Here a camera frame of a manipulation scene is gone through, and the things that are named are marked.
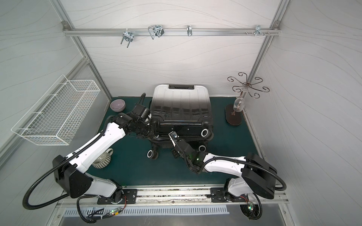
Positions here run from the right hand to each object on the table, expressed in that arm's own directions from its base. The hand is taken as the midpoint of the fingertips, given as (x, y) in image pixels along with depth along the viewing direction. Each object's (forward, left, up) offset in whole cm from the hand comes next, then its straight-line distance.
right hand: (173, 141), depth 81 cm
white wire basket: (0, +57, +19) cm, 60 cm away
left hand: (+1, +8, +6) cm, 11 cm away
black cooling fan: (-30, -43, -16) cm, 55 cm away
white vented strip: (-34, +34, -14) cm, 50 cm away
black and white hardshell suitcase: (+18, -6, +8) cm, 21 cm away
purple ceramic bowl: (+34, +49, -8) cm, 60 cm away
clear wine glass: (+26, -41, +5) cm, 49 cm away
